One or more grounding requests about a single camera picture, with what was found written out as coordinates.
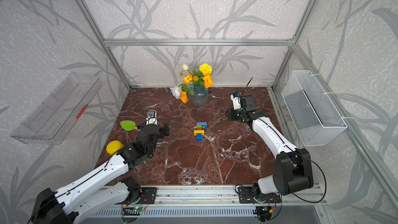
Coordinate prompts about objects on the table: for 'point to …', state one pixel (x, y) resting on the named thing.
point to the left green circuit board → (139, 208)
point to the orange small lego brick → (199, 129)
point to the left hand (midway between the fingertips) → (159, 121)
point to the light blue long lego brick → (204, 124)
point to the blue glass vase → (201, 96)
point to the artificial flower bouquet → (201, 77)
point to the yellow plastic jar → (113, 146)
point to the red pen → (81, 111)
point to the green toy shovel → (128, 125)
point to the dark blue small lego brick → (199, 137)
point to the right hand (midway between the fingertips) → (228, 111)
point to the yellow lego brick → (199, 131)
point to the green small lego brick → (199, 127)
